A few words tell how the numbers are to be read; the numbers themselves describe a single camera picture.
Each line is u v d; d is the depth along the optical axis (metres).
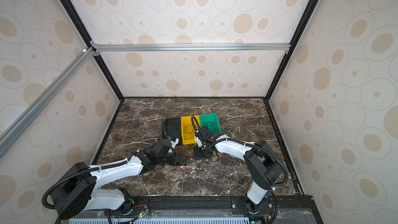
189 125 1.04
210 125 1.03
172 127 0.96
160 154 0.67
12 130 0.52
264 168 0.45
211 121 1.03
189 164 0.87
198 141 0.81
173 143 0.77
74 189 0.41
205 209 0.73
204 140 0.70
